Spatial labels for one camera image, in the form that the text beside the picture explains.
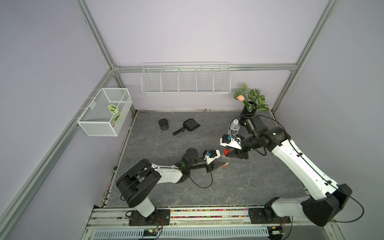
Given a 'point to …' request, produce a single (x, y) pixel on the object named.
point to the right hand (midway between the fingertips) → (228, 148)
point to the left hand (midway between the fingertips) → (223, 159)
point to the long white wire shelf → (186, 78)
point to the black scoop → (190, 124)
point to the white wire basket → (106, 113)
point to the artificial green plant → (252, 99)
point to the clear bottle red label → (225, 165)
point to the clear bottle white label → (233, 129)
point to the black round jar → (163, 124)
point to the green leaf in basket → (113, 109)
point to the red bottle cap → (226, 151)
